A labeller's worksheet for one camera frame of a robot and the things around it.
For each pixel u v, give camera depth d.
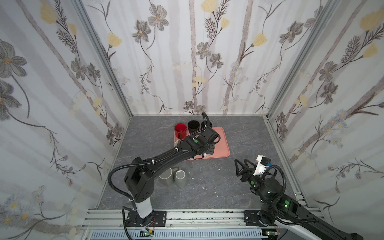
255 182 0.61
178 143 0.55
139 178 0.44
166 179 0.77
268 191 0.52
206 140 0.61
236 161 0.68
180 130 1.07
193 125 1.01
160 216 0.74
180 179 0.78
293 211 0.54
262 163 0.61
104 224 0.73
